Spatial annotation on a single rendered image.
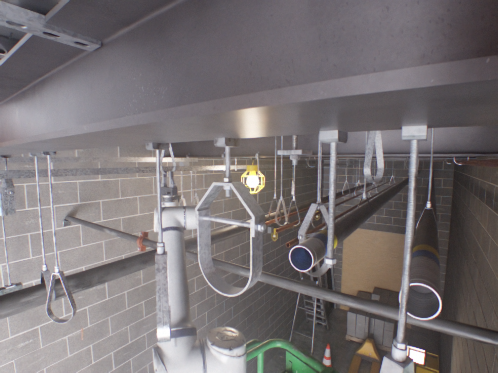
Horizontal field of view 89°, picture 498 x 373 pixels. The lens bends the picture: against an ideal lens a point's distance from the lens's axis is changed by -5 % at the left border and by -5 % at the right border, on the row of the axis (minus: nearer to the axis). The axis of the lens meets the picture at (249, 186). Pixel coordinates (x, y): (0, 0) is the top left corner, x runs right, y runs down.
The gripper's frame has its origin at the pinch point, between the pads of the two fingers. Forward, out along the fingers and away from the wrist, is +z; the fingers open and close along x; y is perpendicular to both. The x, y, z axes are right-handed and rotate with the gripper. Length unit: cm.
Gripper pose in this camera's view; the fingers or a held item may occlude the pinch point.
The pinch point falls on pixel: (167, 174)
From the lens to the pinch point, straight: 177.0
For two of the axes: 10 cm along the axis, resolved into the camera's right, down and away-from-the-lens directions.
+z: 0.0, -10.0, -0.9
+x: -8.2, -0.5, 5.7
